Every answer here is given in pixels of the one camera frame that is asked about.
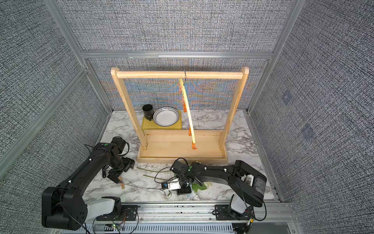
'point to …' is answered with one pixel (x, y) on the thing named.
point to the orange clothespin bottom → (193, 146)
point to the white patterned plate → (165, 116)
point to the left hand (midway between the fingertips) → (132, 170)
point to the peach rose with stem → (144, 175)
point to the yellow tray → (147, 124)
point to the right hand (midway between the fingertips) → (177, 184)
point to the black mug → (148, 111)
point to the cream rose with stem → (195, 187)
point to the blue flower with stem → (169, 193)
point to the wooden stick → (122, 185)
